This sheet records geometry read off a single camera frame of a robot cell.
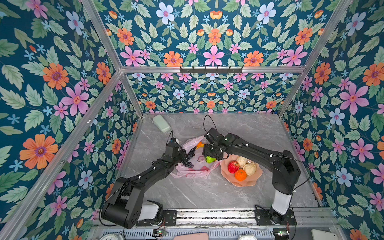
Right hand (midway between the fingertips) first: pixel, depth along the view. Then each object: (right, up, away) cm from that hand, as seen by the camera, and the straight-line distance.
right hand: (205, 152), depth 85 cm
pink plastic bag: (-3, -11, +6) cm, 12 cm away
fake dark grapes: (-10, -3, +8) cm, 13 cm away
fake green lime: (+2, -3, -5) cm, 6 cm away
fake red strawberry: (+16, -8, 0) cm, 17 cm away
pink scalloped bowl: (+25, -16, -1) cm, 30 cm away
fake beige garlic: (+25, -8, -2) cm, 27 cm away
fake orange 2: (-3, +4, +6) cm, 8 cm away
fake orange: (+20, -12, -3) cm, 23 cm away
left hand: (-10, +2, +3) cm, 11 cm away
